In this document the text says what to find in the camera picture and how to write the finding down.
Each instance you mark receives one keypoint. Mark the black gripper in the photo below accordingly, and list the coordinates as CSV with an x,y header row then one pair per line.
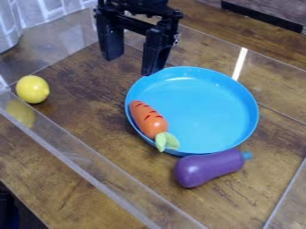
x,y
161,35

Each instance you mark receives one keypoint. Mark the orange toy carrot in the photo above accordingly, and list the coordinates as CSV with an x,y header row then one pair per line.
x,y
153,125

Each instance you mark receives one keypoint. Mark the blue round tray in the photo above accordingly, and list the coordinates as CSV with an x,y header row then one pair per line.
x,y
209,108

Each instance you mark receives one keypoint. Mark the grey patterned curtain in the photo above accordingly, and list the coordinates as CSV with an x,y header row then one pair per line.
x,y
22,14

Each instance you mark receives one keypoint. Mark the dark furniture edge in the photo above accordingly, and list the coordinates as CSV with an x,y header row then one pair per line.
x,y
284,13

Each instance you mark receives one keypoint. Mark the yellow toy lemon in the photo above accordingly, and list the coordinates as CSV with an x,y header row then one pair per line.
x,y
32,89

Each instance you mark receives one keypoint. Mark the purple toy eggplant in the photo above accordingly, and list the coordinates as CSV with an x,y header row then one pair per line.
x,y
194,170

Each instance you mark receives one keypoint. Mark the clear acrylic barrier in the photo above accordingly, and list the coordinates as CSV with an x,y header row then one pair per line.
x,y
154,210

